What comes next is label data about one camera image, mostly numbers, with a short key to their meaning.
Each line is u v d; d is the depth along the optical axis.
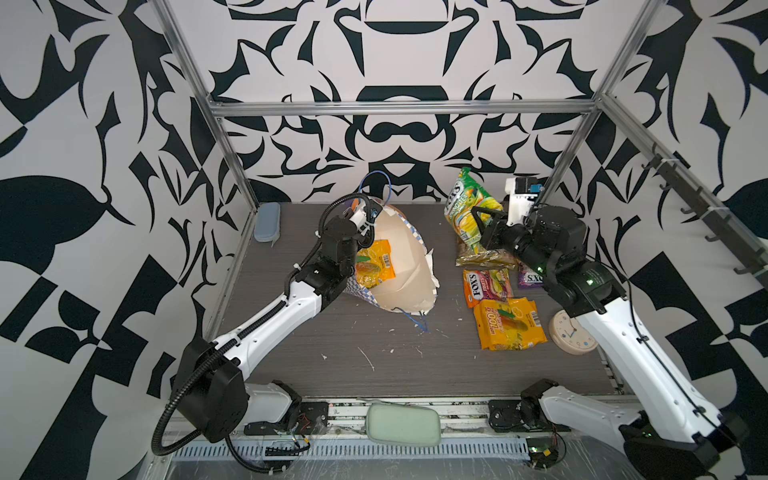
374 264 0.95
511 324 0.85
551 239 0.44
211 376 0.40
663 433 0.39
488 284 0.96
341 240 0.56
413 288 0.94
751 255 0.52
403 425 0.72
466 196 0.64
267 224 1.19
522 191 0.53
